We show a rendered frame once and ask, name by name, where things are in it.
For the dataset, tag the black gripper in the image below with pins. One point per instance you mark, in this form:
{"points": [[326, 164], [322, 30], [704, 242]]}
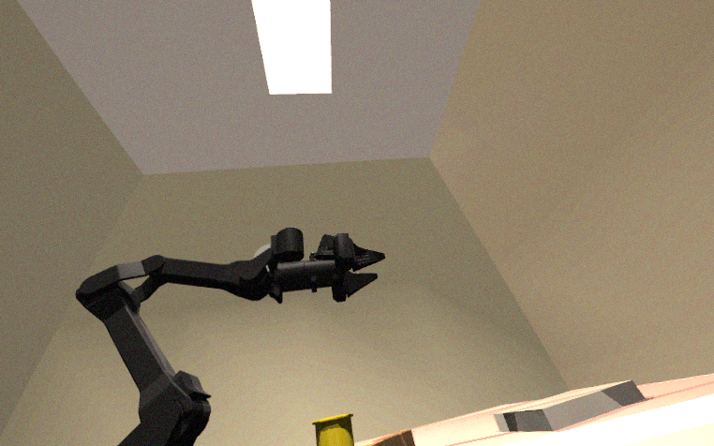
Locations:
{"points": [[334, 271]]}

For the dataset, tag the tan wooden bar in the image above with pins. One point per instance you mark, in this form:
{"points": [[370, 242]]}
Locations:
{"points": [[400, 438]]}

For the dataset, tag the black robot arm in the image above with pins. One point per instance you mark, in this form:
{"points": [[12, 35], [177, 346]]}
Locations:
{"points": [[173, 408]]}

